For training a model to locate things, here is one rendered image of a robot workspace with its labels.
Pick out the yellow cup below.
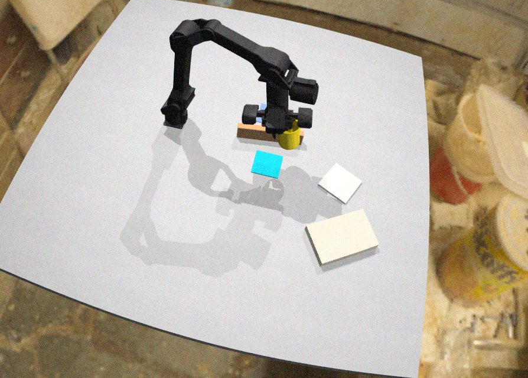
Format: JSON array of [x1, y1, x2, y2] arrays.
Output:
[[278, 120, 301, 150]]

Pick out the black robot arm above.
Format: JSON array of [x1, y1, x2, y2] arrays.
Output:
[[161, 18, 319, 134]]

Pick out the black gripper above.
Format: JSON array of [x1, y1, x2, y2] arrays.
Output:
[[242, 96, 313, 129]]

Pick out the cream flat rectangular block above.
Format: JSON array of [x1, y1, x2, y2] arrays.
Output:
[[305, 209, 379, 267]]

